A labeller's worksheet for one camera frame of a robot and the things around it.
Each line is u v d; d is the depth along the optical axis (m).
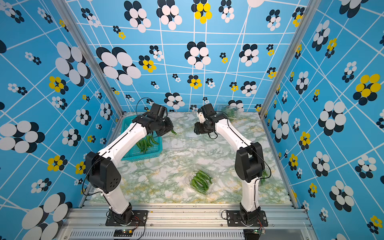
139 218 0.73
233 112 1.14
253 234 0.68
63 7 0.68
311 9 0.68
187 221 0.73
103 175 0.45
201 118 0.83
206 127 0.76
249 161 0.51
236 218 0.72
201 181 0.83
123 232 0.72
